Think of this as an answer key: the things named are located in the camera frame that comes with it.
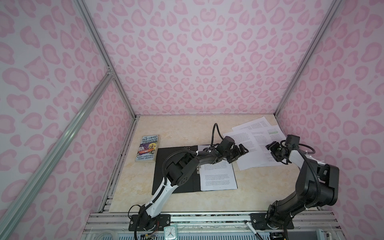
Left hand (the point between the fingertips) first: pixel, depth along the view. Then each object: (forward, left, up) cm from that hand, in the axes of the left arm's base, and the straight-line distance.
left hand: (247, 152), depth 90 cm
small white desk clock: (-38, +43, -4) cm, 58 cm away
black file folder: (-15, +33, -7) cm, 37 cm away
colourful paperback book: (+6, +63, -5) cm, 63 cm away
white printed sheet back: (0, -7, -9) cm, 11 cm away
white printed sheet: (-12, +17, -6) cm, 22 cm away
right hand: (+4, -15, 0) cm, 16 cm away
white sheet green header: (+17, -18, -8) cm, 26 cm away
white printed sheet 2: (+29, -17, -7) cm, 34 cm away
